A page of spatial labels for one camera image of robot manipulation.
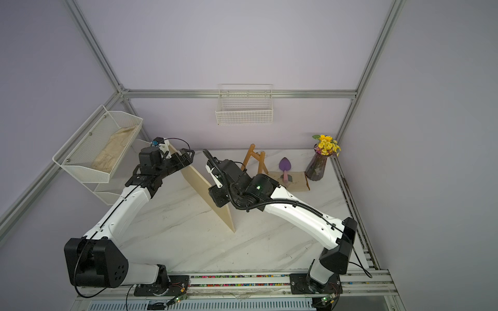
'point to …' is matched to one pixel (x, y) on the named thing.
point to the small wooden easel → (261, 159)
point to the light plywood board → (192, 172)
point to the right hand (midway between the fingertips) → (218, 192)
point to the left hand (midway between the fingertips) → (188, 158)
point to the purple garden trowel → (284, 164)
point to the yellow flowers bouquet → (327, 146)
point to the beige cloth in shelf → (107, 157)
